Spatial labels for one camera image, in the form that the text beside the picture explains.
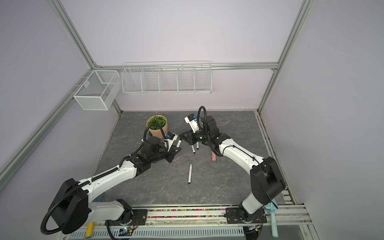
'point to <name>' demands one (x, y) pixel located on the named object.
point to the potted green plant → (155, 130)
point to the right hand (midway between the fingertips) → (181, 138)
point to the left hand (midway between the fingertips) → (178, 148)
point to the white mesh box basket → (98, 90)
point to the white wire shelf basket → (170, 77)
